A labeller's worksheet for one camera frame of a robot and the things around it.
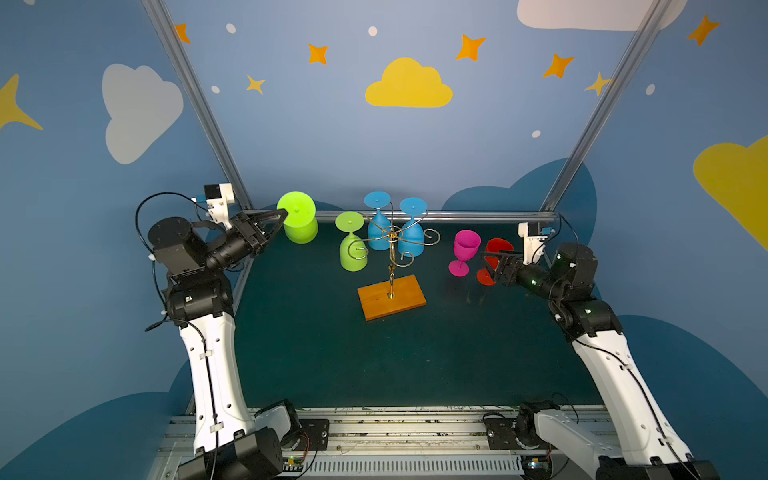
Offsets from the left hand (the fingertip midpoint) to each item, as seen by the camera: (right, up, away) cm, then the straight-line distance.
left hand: (285, 212), depth 58 cm
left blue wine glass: (+18, 0, +31) cm, 35 cm away
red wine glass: (+55, -5, +38) cm, 67 cm away
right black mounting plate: (+49, -54, +17) cm, 75 cm away
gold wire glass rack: (+31, -4, +17) cm, 36 cm away
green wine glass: (+11, -8, +24) cm, 27 cm away
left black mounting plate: (+2, -54, +16) cm, 56 cm away
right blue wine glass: (+27, -4, +28) cm, 40 cm away
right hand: (+46, -7, +13) cm, 48 cm away
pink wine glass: (+46, -5, +38) cm, 60 cm away
